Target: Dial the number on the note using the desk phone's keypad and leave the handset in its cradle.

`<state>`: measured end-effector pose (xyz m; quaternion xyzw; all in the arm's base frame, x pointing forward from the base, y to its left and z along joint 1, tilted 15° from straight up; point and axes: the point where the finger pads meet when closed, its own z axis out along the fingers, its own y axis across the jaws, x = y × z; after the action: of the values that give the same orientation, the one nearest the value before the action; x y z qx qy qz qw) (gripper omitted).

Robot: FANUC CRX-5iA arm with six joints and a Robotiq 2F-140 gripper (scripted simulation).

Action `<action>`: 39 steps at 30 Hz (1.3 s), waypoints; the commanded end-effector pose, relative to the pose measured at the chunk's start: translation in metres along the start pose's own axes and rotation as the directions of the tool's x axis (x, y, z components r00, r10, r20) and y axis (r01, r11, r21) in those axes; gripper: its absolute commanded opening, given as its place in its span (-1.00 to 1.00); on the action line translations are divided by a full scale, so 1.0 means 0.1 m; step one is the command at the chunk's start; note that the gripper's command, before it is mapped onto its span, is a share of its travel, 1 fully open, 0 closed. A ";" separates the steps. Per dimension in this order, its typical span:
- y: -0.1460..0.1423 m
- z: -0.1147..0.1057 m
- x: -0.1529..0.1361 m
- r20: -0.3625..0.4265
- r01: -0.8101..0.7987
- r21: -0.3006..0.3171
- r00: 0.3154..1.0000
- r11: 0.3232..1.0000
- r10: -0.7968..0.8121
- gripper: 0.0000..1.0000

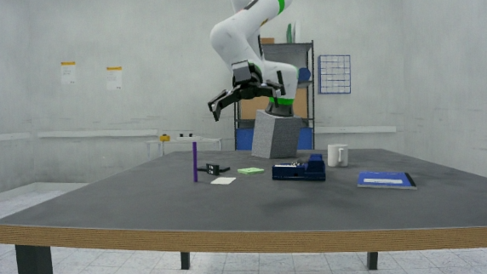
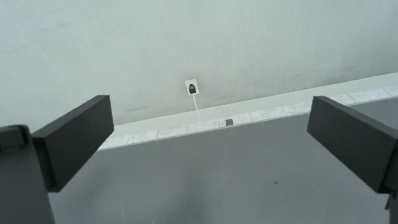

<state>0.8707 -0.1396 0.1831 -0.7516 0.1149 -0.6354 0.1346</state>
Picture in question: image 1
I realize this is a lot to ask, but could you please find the blue desk phone body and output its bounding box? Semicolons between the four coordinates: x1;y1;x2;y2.
272;161;325;180

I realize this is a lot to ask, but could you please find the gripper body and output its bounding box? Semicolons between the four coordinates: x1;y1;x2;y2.
234;72;260;100

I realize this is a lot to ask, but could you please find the purple rod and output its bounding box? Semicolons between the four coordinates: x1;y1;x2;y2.
192;141;198;182

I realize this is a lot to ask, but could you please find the pale green sticky note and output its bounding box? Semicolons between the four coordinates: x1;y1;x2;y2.
238;168;264;174

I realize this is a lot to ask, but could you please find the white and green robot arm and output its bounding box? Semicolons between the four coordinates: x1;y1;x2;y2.
210;0;299;117

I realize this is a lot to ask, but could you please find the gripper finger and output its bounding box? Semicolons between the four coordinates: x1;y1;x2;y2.
248;80;286;108
208;84;244;122

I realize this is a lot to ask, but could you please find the white rectangular sheet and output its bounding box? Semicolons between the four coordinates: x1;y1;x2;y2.
210;178;235;185

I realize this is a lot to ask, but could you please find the grey computer mouse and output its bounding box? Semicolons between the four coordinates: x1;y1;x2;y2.
297;157;310;163

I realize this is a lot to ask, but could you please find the blue telephone handset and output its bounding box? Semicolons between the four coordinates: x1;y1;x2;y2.
308;154;323;168

